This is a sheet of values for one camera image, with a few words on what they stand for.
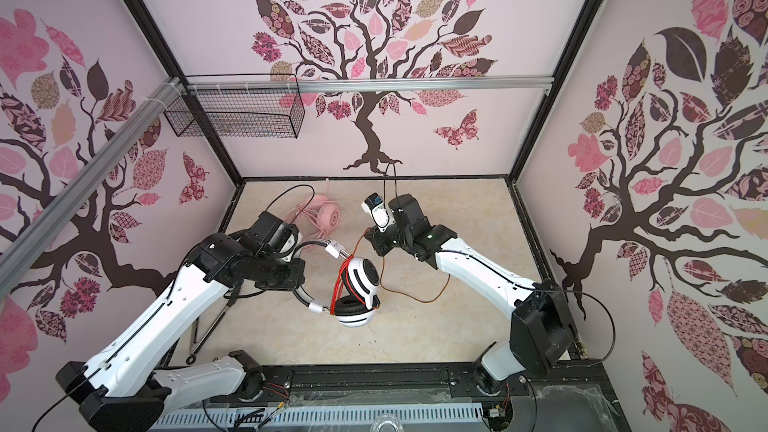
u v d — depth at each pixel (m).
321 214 0.97
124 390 0.38
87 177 0.62
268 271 0.56
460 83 1.71
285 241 0.56
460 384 0.74
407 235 0.61
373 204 0.69
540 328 0.42
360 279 0.61
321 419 0.70
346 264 0.62
